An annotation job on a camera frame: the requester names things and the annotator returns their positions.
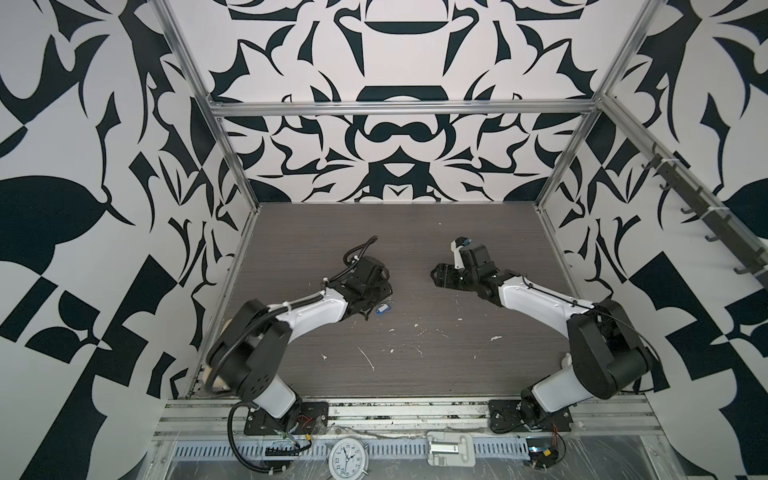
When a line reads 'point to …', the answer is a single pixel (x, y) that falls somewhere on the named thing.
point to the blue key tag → (383, 309)
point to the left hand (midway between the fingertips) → (393, 282)
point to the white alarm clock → (347, 459)
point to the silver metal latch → (456, 449)
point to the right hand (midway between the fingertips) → (441, 272)
